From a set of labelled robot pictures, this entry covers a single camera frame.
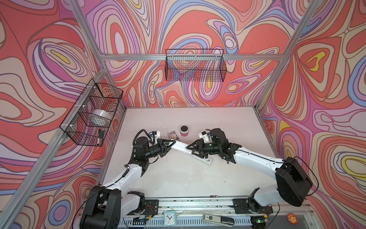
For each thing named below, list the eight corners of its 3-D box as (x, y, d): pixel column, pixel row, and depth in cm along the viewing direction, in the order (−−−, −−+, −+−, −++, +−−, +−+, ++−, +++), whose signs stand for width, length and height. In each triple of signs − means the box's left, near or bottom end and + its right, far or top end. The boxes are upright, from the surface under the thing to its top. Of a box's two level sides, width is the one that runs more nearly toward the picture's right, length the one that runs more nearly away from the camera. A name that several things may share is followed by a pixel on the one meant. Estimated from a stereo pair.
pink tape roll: (179, 136, 102) (179, 133, 98) (180, 128, 107) (179, 125, 103) (188, 136, 102) (188, 133, 98) (188, 128, 106) (188, 125, 103)
